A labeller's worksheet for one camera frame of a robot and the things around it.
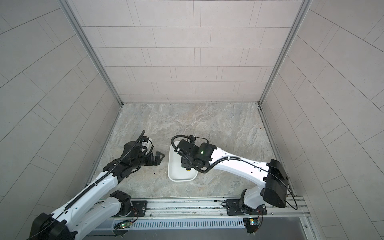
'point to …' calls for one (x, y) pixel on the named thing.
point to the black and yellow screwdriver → (188, 169)
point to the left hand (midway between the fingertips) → (161, 154)
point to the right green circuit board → (251, 224)
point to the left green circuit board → (122, 225)
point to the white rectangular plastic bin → (176, 172)
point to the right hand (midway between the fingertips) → (185, 164)
